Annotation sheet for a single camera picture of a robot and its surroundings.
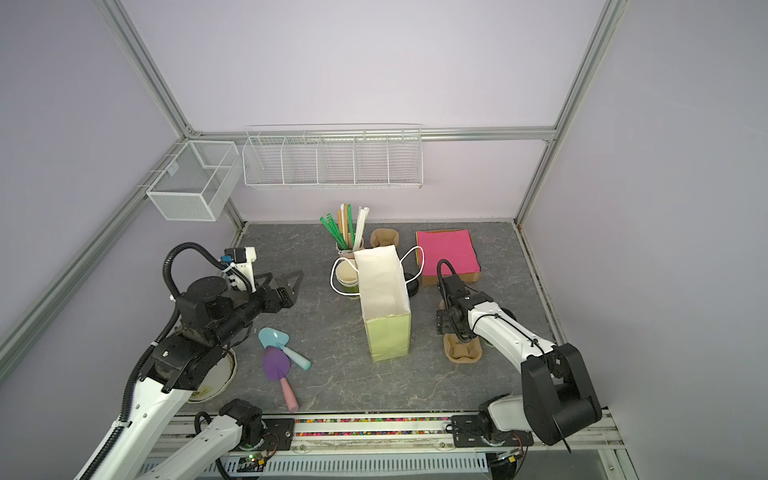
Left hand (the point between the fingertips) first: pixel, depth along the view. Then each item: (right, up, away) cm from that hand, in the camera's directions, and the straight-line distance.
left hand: (287, 278), depth 67 cm
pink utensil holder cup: (+8, +5, +32) cm, 34 cm away
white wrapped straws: (+13, +16, +32) cm, 38 cm away
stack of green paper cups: (+9, -2, +23) cm, 25 cm away
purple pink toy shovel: (-11, -27, +20) cm, 35 cm away
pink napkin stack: (+47, +8, +43) cm, 64 cm away
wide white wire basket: (+4, +38, +32) cm, 50 cm away
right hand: (+44, -16, +21) cm, 51 cm away
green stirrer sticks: (+4, +15, +30) cm, 34 cm away
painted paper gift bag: (+20, -6, +29) cm, 36 cm away
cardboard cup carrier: (+20, +12, +47) cm, 52 cm away
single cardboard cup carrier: (+43, -23, +21) cm, 53 cm away
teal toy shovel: (-12, -19, +19) cm, 29 cm away
